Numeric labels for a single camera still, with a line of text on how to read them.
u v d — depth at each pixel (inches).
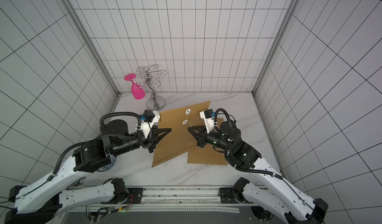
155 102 43.4
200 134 21.4
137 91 39.0
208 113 21.7
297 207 15.4
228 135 18.7
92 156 16.0
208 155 34.5
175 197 29.2
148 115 17.2
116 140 15.8
